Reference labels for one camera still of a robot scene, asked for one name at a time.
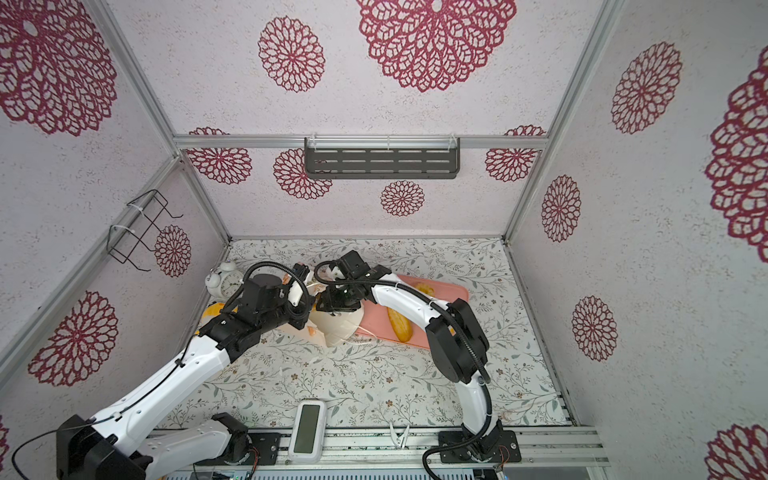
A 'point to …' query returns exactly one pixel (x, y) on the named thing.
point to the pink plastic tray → (375, 320)
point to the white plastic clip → (399, 442)
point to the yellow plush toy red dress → (210, 312)
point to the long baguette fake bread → (402, 325)
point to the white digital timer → (308, 432)
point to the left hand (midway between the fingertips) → (312, 303)
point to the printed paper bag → (336, 328)
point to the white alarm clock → (226, 283)
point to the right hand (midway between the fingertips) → (323, 301)
